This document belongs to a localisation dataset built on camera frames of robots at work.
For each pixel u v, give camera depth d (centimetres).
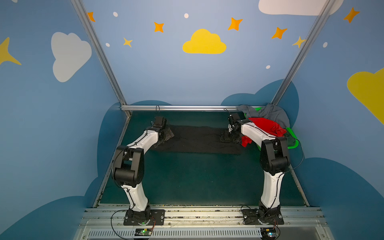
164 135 89
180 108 116
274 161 55
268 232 72
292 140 92
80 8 69
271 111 111
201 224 73
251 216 75
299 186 91
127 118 124
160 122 78
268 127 96
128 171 49
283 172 57
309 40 80
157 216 75
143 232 71
